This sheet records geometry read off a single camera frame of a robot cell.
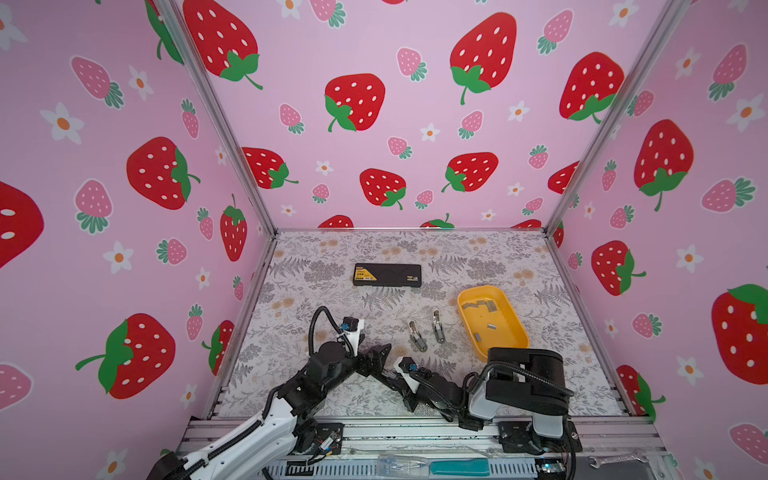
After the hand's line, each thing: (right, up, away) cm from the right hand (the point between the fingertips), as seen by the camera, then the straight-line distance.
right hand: (388, 379), depth 82 cm
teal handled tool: (+19, -16, -12) cm, 28 cm away
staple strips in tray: (+31, +19, +17) cm, 40 cm away
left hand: (-3, +11, -3) cm, 12 cm away
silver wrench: (+61, -14, -10) cm, 63 cm away
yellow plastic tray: (+33, +14, +14) cm, 39 cm away
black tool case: (-1, +28, +22) cm, 36 cm away
